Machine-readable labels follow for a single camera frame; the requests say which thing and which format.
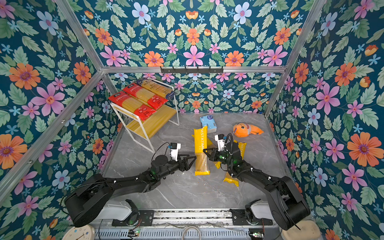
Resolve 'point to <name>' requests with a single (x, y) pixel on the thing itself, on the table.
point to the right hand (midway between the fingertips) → (203, 149)
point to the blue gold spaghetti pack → (156, 88)
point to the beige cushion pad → (309, 230)
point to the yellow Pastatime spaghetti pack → (201, 164)
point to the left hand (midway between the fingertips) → (194, 154)
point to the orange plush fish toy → (242, 130)
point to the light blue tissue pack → (209, 121)
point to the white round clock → (85, 232)
